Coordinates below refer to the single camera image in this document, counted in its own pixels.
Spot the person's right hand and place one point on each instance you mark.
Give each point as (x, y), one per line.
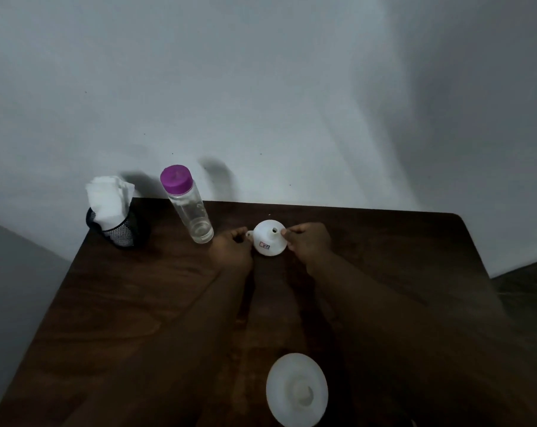
(310, 246)

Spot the person's left hand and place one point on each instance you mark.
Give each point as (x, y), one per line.
(230, 253)

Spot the white plastic funnel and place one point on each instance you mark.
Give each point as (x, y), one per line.
(268, 242)

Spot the clear plastic water bottle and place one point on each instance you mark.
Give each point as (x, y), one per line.
(193, 217)

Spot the purple bottle cap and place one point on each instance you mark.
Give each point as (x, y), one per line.
(176, 177)

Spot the white spray bottle body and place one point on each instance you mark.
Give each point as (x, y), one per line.
(297, 391)

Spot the person's right forearm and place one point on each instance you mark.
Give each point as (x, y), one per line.
(419, 342)

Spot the dark wooden table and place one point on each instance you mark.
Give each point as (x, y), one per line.
(384, 244)

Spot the black mesh cup holder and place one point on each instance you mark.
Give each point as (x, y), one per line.
(124, 235)

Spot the black cup with tissues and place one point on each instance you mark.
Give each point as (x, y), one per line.
(108, 197)

